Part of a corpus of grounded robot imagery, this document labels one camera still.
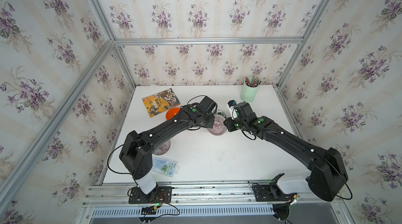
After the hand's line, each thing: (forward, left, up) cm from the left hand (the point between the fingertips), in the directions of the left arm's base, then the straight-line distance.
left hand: (213, 124), depth 82 cm
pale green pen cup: (+29, -26, -3) cm, 39 cm away
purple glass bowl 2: (-8, +27, -14) cm, 32 cm away
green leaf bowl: (+14, -7, -9) cm, 18 cm away
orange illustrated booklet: (+25, +36, -13) cm, 46 cm away
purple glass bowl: (0, -3, -3) cm, 4 cm away
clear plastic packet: (-17, +26, -15) cm, 34 cm away
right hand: (+2, -8, 0) cm, 8 cm away
